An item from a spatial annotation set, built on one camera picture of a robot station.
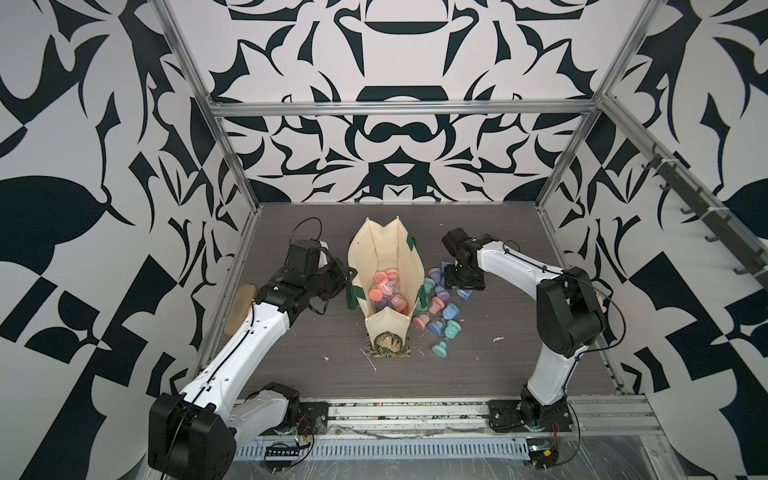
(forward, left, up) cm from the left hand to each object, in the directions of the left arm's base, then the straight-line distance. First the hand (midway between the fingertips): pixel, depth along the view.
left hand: (355, 266), depth 79 cm
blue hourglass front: (-10, -22, -17) cm, 30 cm away
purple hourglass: (-2, -8, -17) cm, 19 cm away
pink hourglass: (-3, -23, -18) cm, 30 cm away
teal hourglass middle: (-11, -27, -18) cm, 34 cm away
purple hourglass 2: (+8, -24, -18) cm, 31 cm away
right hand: (+4, -30, -15) cm, 34 cm away
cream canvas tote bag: (+13, -10, -11) cm, 20 cm away
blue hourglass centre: (-5, -27, -18) cm, 33 cm away
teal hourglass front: (-16, -23, -17) cm, 33 cm away
